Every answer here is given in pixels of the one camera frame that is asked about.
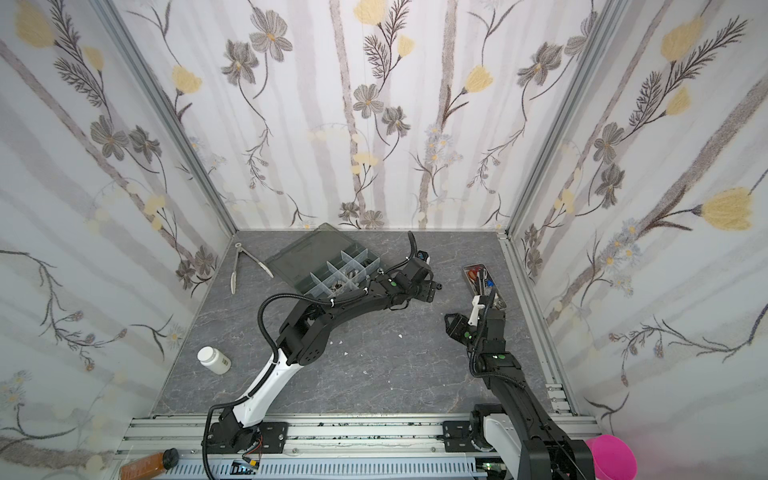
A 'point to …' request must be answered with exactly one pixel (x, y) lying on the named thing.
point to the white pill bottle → (214, 360)
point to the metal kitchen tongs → (239, 247)
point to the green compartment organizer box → (325, 263)
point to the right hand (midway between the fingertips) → (444, 312)
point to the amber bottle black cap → (150, 466)
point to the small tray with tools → (480, 282)
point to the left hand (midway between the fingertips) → (424, 278)
